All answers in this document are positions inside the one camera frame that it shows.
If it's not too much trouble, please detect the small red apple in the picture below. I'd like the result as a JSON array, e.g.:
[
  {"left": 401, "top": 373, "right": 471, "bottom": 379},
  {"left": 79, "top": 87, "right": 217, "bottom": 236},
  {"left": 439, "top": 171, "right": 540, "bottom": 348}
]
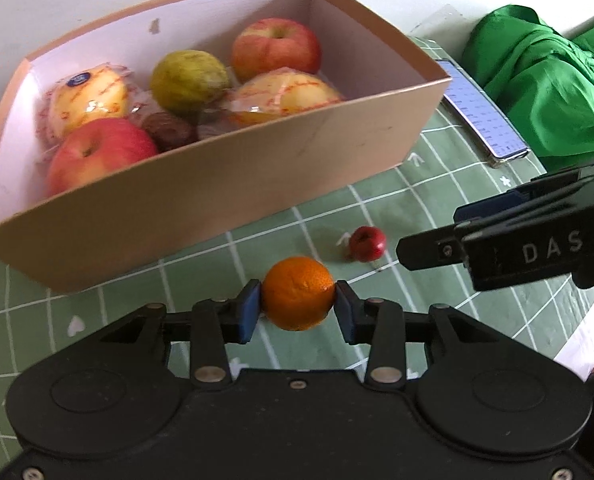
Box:
[{"left": 348, "top": 226, "right": 387, "bottom": 262}]

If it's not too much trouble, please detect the orange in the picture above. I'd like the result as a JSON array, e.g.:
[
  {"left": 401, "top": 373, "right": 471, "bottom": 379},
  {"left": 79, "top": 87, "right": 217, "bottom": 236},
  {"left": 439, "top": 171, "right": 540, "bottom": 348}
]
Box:
[{"left": 261, "top": 257, "right": 335, "bottom": 332}]

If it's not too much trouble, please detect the smartphone with lit screen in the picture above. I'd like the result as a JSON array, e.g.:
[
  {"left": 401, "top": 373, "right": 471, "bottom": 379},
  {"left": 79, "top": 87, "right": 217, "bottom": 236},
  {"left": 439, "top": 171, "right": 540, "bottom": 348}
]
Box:
[{"left": 436, "top": 58, "right": 529, "bottom": 164}]

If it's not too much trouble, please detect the green cloth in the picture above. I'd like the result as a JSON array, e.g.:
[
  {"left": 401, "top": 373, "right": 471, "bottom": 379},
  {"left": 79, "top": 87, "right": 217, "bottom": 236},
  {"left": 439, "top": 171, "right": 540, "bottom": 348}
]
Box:
[{"left": 461, "top": 4, "right": 594, "bottom": 171}]

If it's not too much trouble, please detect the brown cardboard box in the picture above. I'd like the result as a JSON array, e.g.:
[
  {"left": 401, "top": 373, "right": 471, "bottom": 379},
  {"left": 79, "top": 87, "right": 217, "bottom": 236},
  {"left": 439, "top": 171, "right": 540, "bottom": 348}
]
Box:
[{"left": 0, "top": 0, "right": 449, "bottom": 292}]

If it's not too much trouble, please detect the green grid table mat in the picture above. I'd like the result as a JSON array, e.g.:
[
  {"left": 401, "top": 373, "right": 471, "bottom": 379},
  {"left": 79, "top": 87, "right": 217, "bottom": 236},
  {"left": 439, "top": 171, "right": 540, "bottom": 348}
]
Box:
[{"left": 0, "top": 34, "right": 594, "bottom": 474}]

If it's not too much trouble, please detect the dark brown fruit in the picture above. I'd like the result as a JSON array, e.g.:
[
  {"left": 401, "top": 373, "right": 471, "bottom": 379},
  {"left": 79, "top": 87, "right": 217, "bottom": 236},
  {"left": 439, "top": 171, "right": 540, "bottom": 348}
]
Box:
[{"left": 141, "top": 112, "right": 199, "bottom": 153}]

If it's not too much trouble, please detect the red apple front left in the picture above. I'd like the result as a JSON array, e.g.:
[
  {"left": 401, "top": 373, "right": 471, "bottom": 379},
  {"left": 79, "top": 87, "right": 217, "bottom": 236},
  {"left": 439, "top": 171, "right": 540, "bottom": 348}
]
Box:
[{"left": 47, "top": 118, "right": 158, "bottom": 196}]

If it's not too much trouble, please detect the wrapped yellow lemon right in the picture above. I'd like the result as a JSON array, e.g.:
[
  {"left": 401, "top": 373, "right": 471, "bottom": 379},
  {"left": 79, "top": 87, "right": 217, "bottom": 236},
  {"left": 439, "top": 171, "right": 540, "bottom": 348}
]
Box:
[{"left": 223, "top": 67, "right": 344, "bottom": 127}]

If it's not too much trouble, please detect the wrapped yellow lemon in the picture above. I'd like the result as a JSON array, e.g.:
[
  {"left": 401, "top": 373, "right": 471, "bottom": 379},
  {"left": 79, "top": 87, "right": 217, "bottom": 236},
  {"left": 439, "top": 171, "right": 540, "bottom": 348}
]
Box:
[
  {"left": 223, "top": 67, "right": 344, "bottom": 127},
  {"left": 36, "top": 62, "right": 141, "bottom": 151}
]

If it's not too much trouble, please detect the green pear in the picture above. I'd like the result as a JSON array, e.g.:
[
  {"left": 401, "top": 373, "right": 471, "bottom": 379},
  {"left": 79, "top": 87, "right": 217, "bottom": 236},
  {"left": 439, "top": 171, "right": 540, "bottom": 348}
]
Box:
[{"left": 149, "top": 50, "right": 232, "bottom": 116}]

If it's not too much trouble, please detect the wrapped yellow lemon left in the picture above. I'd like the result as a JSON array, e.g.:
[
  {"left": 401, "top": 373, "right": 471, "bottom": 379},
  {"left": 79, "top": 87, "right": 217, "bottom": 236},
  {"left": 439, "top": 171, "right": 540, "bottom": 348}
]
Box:
[{"left": 36, "top": 62, "right": 141, "bottom": 151}]

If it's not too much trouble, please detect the red apple back right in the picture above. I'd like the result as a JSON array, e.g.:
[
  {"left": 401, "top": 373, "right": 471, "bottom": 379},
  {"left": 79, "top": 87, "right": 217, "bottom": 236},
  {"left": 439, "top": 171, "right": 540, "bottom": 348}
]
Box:
[{"left": 231, "top": 18, "right": 322, "bottom": 84}]

